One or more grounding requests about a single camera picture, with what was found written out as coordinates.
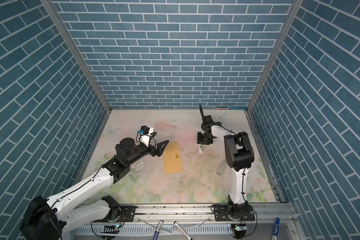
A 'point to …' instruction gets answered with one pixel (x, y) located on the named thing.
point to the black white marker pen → (183, 231)
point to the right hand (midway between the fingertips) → (198, 140)
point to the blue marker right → (276, 229)
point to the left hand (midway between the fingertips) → (162, 137)
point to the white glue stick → (200, 148)
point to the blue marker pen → (157, 232)
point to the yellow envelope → (172, 158)
